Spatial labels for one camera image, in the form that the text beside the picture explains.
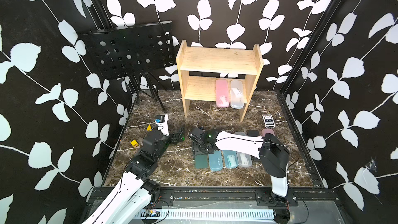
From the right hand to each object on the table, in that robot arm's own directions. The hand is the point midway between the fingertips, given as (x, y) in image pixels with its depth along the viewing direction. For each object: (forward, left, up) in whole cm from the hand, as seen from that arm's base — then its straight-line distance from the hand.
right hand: (195, 149), depth 85 cm
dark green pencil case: (-6, -3, -3) cm, 7 cm away
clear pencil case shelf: (+26, -23, +17) cm, 39 cm away
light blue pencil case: (-3, -20, -5) cm, 21 cm away
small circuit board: (-29, +20, -5) cm, 35 cm away
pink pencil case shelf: (+27, -15, +17) cm, 36 cm away
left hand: (+5, +8, +19) cm, 21 cm away
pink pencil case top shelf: (+16, -44, -6) cm, 47 cm away
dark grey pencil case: (+13, -35, -4) cm, 38 cm away
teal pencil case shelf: (-4, -11, -5) cm, 13 cm away
